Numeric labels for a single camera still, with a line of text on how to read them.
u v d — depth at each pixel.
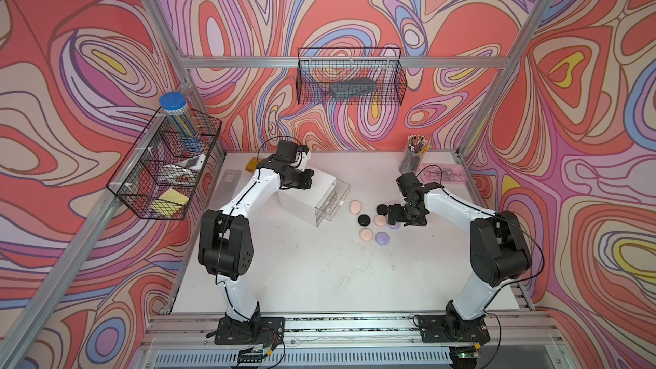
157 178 0.74
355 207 0.98
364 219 0.96
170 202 0.63
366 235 0.91
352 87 0.88
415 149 1.02
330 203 0.98
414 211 0.75
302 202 0.86
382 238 0.91
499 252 0.47
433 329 0.72
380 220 0.95
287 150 0.72
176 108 0.71
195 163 0.73
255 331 0.66
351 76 0.97
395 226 0.96
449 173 1.11
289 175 0.73
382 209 0.98
